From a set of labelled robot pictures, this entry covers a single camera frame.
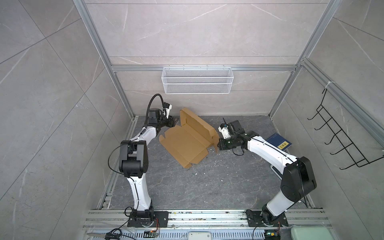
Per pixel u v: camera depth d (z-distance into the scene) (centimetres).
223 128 80
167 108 86
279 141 103
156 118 78
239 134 63
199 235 68
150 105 73
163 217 73
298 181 43
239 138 63
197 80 101
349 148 63
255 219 73
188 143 104
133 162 54
